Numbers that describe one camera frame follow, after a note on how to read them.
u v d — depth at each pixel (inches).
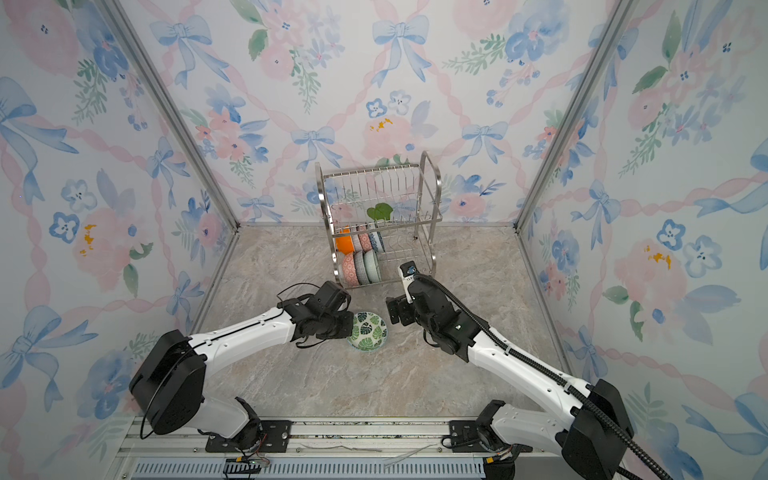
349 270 35.7
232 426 24.2
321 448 28.9
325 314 26.1
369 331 34.9
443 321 22.7
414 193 44.6
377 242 39.1
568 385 16.5
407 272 26.2
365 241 38.4
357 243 38.4
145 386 17.5
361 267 35.8
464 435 28.9
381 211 34.0
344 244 40.0
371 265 36.3
